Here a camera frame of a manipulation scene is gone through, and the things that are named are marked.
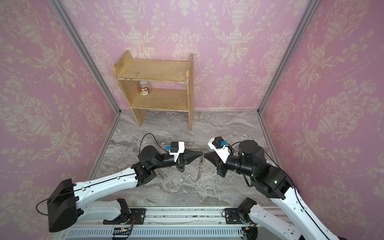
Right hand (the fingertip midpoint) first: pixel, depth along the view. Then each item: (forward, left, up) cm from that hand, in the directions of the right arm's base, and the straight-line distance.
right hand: (206, 154), depth 60 cm
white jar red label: (+53, +36, -5) cm, 64 cm away
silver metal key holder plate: (-2, +2, -2) cm, 3 cm away
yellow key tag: (-2, +1, -2) cm, 3 cm away
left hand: (-1, +2, +1) cm, 3 cm away
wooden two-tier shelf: (+61, +19, -9) cm, 65 cm away
